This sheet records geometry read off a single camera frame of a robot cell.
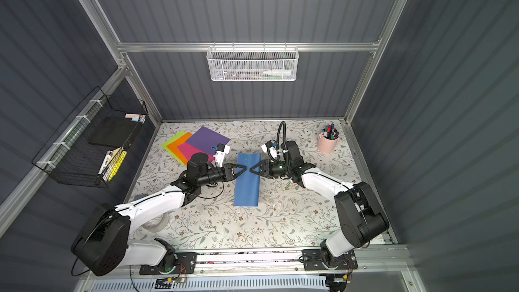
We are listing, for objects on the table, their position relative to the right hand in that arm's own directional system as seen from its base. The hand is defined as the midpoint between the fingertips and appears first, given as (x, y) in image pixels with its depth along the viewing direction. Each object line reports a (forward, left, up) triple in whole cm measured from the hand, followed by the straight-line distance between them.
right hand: (255, 171), depth 80 cm
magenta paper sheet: (+25, +40, -20) cm, 51 cm away
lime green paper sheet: (+29, +49, -16) cm, 59 cm away
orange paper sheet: (+25, +47, -16) cm, 56 cm away
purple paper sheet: (+30, +30, -16) cm, 46 cm away
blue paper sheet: (-6, +3, -1) cm, 6 cm away
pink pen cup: (+22, -35, -6) cm, 42 cm away
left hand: (-1, +4, +3) cm, 5 cm away
